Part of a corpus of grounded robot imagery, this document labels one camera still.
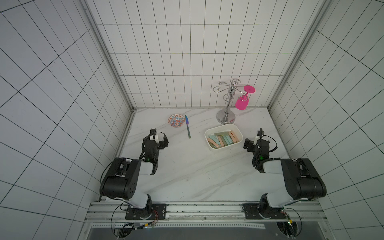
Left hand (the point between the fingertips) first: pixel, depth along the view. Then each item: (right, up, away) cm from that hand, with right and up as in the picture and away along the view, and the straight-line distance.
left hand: (156, 136), depth 94 cm
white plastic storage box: (+45, -2, +7) cm, 45 cm away
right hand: (+65, -1, +1) cm, 65 cm away
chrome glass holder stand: (+50, +13, +18) cm, 55 cm away
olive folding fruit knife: (+44, +1, +9) cm, 44 cm away
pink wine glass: (+58, +23, +7) cm, 62 cm away
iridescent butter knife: (+19, +9, +18) cm, 27 cm away
